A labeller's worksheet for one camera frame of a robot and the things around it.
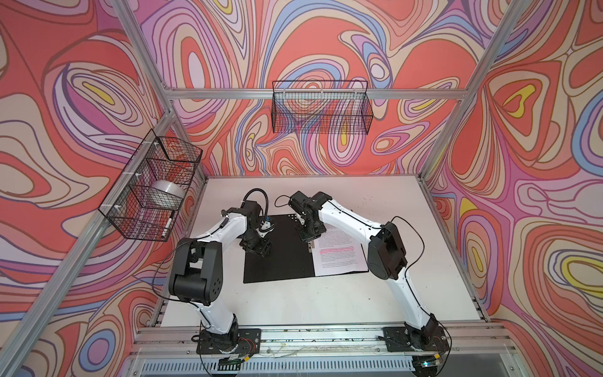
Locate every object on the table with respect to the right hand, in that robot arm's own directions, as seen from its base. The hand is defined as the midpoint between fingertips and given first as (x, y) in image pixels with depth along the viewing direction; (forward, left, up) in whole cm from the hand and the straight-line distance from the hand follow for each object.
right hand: (311, 242), depth 91 cm
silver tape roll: (+3, +45, +28) cm, 53 cm away
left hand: (-2, +18, -2) cm, 18 cm away
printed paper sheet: (-2, -10, -5) cm, 12 cm away
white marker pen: (-4, +45, +21) cm, 50 cm away
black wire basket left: (+3, +54, +24) cm, 59 cm away
